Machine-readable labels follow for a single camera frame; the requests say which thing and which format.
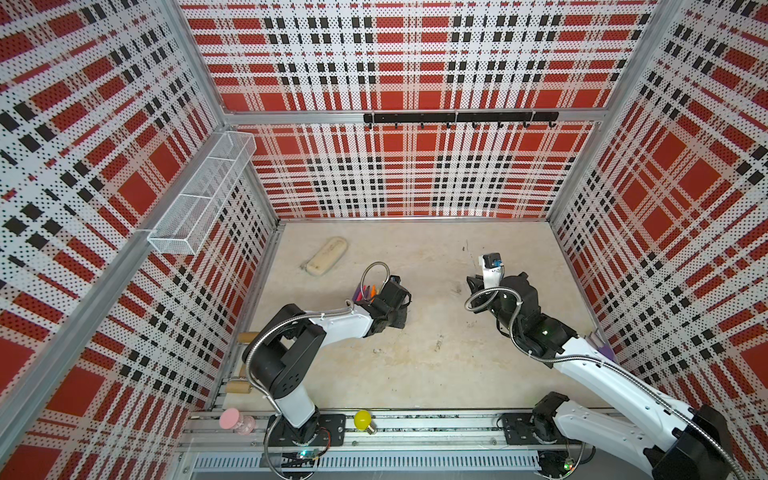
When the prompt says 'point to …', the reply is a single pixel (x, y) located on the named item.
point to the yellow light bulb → (363, 421)
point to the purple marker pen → (356, 292)
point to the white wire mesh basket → (183, 223)
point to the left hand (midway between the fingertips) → (400, 310)
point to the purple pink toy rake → (605, 349)
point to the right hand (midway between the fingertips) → (475, 277)
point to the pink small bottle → (232, 418)
